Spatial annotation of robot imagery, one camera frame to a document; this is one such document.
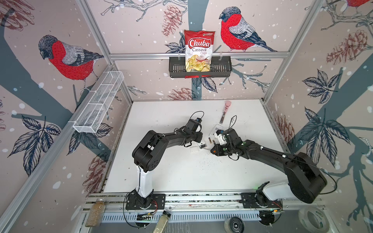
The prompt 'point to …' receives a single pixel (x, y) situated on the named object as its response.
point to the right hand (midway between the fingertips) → (210, 153)
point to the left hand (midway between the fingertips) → (201, 135)
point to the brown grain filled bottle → (95, 213)
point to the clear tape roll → (313, 219)
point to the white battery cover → (194, 149)
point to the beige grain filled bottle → (162, 222)
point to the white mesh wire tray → (88, 121)
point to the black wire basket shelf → (220, 67)
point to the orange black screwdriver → (213, 150)
